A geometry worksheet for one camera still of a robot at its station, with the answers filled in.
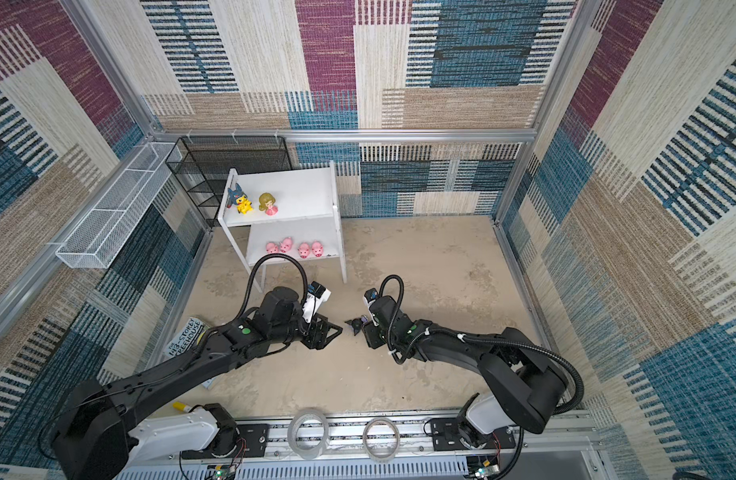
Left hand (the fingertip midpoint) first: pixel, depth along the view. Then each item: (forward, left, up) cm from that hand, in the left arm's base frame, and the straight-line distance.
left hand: (334, 321), depth 79 cm
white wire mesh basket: (+12, +55, +20) cm, 59 cm away
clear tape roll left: (-19, +8, -11) cm, 24 cm away
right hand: (+3, -10, -11) cm, 15 cm away
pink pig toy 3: (+22, +15, +4) cm, 27 cm away
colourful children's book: (+1, +44, -12) cm, 46 cm away
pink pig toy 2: (+22, +19, +4) cm, 29 cm away
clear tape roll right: (-24, -8, -13) cm, 28 cm away
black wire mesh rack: (+52, +47, +11) cm, 71 cm away
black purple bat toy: (+5, -5, -11) cm, 13 cm away
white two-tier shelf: (+20, +10, +18) cm, 29 cm away
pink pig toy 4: (+22, +6, +4) cm, 23 cm away
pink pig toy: (+21, +10, +4) cm, 23 cm away
